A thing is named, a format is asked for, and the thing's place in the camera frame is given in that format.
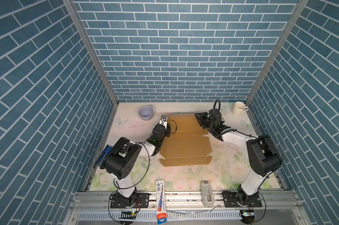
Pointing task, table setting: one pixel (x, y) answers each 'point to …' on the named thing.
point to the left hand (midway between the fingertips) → (169, 123)
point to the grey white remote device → (207, 194)
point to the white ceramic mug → (239, 108)
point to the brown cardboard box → (187, 145)
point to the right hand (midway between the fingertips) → (195, 114)
